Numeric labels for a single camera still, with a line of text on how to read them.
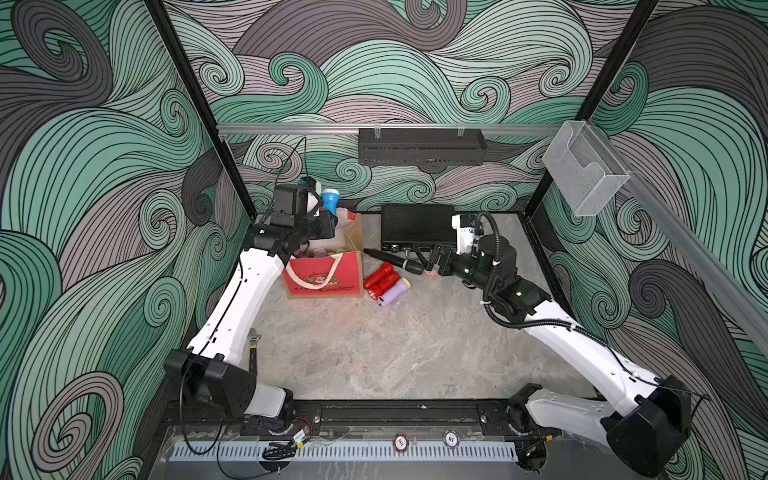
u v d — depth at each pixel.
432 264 0.63
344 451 0.70
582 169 0.80
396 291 0.95
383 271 1.00
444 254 0.63
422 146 0.96
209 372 0.38
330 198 0.74
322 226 0.66
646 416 0.37
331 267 0.81
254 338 0.87
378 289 0.95
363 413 0.76
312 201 0.60
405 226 1.26
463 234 0.64
